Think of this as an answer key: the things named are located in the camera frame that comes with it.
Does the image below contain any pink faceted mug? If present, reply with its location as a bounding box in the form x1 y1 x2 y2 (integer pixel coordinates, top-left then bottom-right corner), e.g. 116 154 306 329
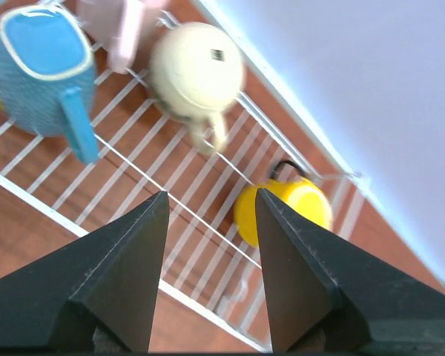
76 0 169 74

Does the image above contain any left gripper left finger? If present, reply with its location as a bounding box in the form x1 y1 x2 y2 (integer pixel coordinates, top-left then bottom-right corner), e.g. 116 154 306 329
0 191 169 352

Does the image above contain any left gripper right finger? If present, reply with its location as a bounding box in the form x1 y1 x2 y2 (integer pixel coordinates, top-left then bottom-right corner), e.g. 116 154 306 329
255 189 445 352

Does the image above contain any yellow enamel mug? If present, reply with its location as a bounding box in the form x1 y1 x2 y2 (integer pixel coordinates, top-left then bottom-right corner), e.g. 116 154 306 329
234 159 333 248

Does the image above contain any white wire dish rack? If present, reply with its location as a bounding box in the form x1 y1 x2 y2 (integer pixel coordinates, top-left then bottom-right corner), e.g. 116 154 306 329
0 0 372 353

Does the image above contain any white mug blue handle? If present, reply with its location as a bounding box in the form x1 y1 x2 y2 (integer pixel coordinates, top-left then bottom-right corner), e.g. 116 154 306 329
0 4 99 164

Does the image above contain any beige speckled round mug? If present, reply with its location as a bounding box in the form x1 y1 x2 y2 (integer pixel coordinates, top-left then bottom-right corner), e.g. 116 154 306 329
147 22 245 155

